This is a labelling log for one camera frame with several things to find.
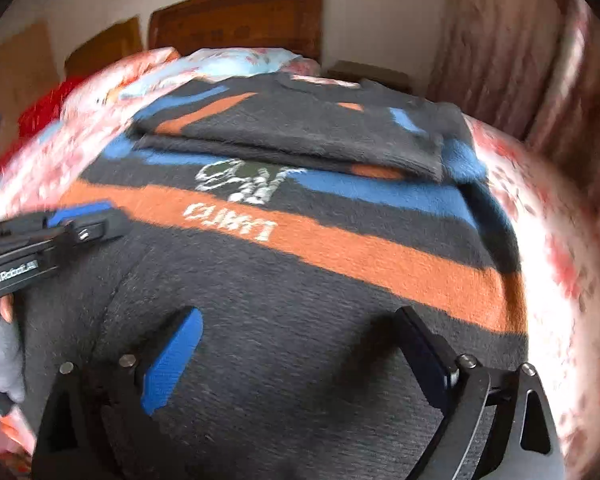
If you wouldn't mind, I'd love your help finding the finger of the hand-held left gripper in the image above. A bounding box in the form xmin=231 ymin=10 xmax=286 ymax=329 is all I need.
xmin=62 ymin=212 xmax=133 ymax=249
xmin=0 ymin=201 xmax=115 ymax=252

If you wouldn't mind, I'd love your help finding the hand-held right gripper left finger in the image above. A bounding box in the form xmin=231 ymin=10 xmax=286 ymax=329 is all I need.
xmin=30 ymin=306 xmax=204 ymax=480

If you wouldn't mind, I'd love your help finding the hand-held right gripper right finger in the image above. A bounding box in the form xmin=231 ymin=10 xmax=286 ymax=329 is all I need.
xmin=394 ymin=306 xmax=566 ymax=480

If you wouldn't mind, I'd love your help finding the dark striped knit sweater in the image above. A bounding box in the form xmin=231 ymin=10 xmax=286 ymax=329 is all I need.
xmin=15 ymin=72 xmax=531 ymax=480

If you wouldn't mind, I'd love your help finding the person's left hand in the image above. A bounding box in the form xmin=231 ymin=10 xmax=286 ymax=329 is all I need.
xmin=0 ymin=292 xmax=27 ymax=411

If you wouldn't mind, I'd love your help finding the red patterned blanket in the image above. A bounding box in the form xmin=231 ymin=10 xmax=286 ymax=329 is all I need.
xmin=0 ymin=77 xmax=83 ymax=161

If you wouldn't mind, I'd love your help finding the pink floral bed quilt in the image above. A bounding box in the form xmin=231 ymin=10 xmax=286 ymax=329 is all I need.
xmin=0 ymin=47 xmax=600 ymax=480

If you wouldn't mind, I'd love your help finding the small wooden headboard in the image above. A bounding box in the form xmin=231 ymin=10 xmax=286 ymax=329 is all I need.
xmin=64 ymin=16 xmax=145 ymax=78

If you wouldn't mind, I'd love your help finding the light blue floral pillow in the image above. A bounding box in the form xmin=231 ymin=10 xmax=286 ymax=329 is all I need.
xmin=120 ymin=47 xmax=321 ymax=101

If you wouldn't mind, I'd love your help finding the large carved wooden headboard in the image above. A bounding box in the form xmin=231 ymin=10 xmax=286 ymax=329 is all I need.
xmin=147 ymin=0 xmax=326 ymax=63

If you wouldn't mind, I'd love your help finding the dark wooden nightstand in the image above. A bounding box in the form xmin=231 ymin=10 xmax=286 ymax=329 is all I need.
xmin=325 ymin=60 xmax=413 ymax=93

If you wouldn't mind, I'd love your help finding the pink floral curtain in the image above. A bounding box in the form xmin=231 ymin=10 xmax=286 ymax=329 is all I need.
xmin=427 ymin=0 xmax=600 ymax=221

